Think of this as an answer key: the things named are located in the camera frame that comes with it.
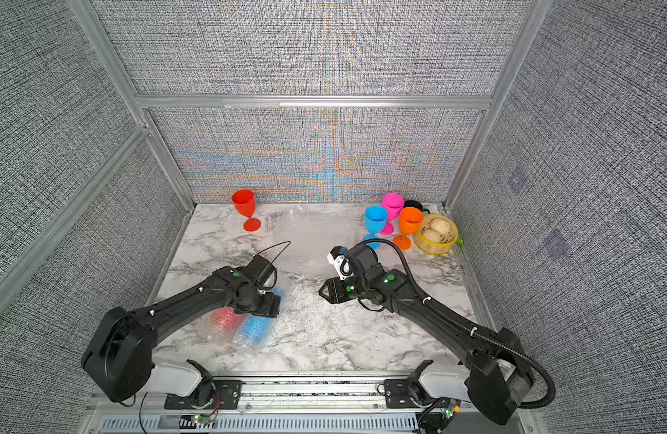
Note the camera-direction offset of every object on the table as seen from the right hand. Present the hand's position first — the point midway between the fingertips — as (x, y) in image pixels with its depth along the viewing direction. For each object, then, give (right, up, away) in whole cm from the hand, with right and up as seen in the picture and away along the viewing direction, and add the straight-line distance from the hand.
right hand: (325, 284), depth 77 cm
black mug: (+33, +25, +22) cm, 47 cm away
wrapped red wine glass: (-30, -11, +3) cm, 32 cm away
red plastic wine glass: (-30, +25, +23) cm, 46 cm away
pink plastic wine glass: (+25, +26, +25) cm, 44 cm away
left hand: (-17, -9, +7) cm, 20 cm away
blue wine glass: (+18, +20, +18) cm, 32 cm away
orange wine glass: (+29, +18, +18) cm, 39 cm away
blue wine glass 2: (-20, -13, +1) cm, 24 cm away
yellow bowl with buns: (+43, +14, +27) cm, 52 cm away
